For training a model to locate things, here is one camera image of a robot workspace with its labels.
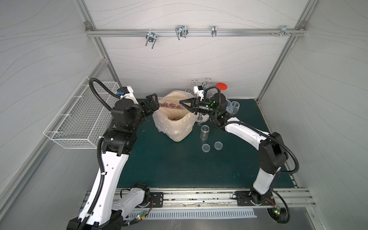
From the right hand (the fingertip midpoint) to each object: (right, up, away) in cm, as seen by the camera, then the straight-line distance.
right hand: (178, 102), depth 69 cm
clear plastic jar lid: (+16, -29, +25) cm, 41 cm away
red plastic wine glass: (+26, +12, +22) cm, 36 cm away
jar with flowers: (-4, -1, +8) cm, 9 cm away
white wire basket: (-46, -7, +2) cm, 47 cm away
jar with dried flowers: (+15, -18, +22) cm, 32 cm away
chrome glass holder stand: (+12, -8, -2) cm, 15 cm away
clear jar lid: (+25, -27, +25) cm, 44 cm away
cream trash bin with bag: (-4, -9, +20) cm, 23 cm away
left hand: (-14, +1, -6) cm, 15 cm away
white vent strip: (+8, -56, +2) cm, 57 cm away
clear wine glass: (+39, -1, +34) cm, 52 cm away
